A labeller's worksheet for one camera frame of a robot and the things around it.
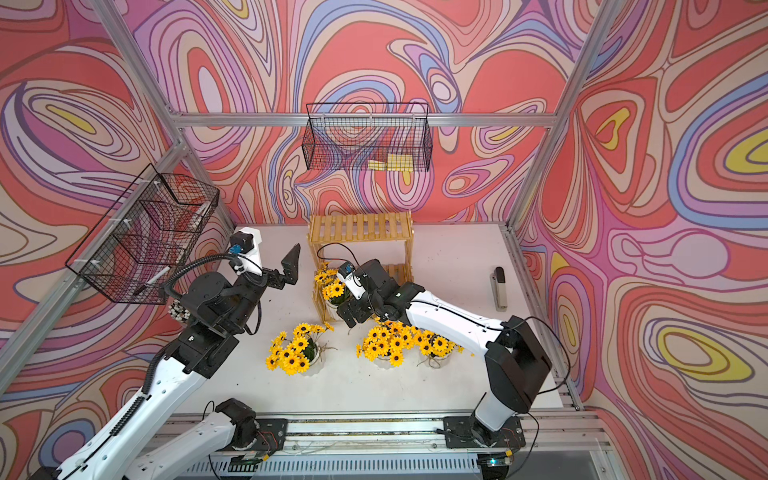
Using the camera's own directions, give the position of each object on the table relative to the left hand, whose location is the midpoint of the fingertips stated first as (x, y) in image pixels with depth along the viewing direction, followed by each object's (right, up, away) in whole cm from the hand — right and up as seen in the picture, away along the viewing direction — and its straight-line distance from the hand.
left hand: (281, 240), depth 64 cm
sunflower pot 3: (+8, -13, +16) cm, 22 cm away
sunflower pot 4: (+23, -25, +10) cm, 35 cm away
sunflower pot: (+35, -27, +10) cm, 45 cm away
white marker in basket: (-34, -7, +11) cm, 37 cm away
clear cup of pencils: (-32, -18, +13) cm, 39 cm away
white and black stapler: (+60, -12, +35) cm, 71 cm away
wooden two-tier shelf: (+16, +5, +18) cm, 25 cm away
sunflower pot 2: (+1, -28, +10) cm, 30 cm away
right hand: (+14, -18, +18) cm, 29 cm away
